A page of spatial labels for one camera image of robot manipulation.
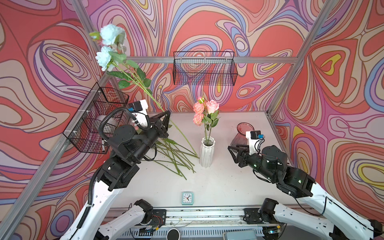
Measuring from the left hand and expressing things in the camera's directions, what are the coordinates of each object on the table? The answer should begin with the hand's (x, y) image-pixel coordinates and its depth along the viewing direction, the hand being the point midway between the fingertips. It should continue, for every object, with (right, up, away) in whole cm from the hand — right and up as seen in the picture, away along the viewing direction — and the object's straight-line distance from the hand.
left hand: (171, 112), depth 53 cm
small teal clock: (+5, -43, +24) cm, 50 cm away
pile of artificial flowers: (-5, -24, +42) cm, 49 cm away
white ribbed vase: (+15, -18, +23) cm, 33 cm away
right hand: (+25, -16, +11) cm, 32 cm away
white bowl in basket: (-32, -4, +17) cm, 36 cm away
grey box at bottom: (+31, -55, +14) cm, 65 cm away
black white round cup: (-1, -53, +12) cm, 55 cm away
